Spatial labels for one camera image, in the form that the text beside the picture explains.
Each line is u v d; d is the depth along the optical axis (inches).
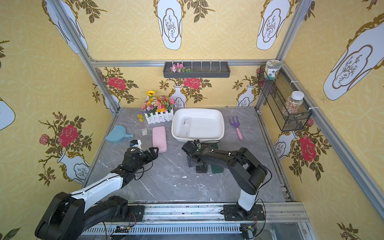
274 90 39.6
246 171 18.3
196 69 36.2
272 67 33.1
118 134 42.0
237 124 43.2
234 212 28.9
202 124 43.1
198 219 28.8
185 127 43.1
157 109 39.5
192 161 25.6
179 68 34.6
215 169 34.8
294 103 25.8
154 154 31.3
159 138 39.7
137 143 31.4
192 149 28.2
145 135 40.7
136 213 29.0
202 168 30.7
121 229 28.8
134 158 26.6
